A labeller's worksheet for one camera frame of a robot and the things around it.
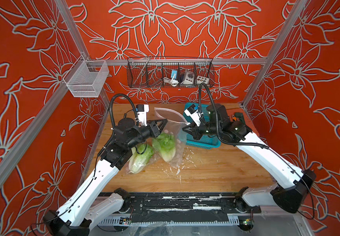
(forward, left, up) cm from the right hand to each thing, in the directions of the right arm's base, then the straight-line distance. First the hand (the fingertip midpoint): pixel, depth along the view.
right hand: (181, 128), depth 67 cm
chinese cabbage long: (-5, +23, -21) cm, 32 cm away
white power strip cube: (+41, -14, -1) cm, 43 cm away
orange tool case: (+28, -40, -25) cm, 55 cm away
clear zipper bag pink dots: (-3, +15, -26) cm, 30 cm away
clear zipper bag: (+1, +3, 0) cm, 4 cm away
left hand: (0, +7, +7) cm, 10 cm away
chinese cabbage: (-1, +8, -12) cm, 15 cm away
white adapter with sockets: (+38, -6, +2) cm, 39 cm away
